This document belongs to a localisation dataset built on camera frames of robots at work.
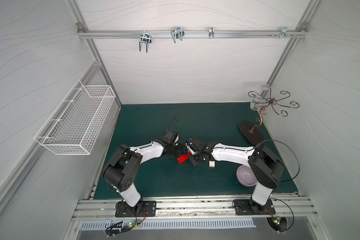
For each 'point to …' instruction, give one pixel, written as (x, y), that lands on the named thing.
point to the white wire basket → (75, 124)
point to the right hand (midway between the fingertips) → (191, 158)
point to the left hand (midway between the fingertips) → (184, 152)
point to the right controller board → (279, 223)
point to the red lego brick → (183, 158)
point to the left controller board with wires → (115, 228)
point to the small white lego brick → (211, 164)
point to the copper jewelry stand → (253, 133)
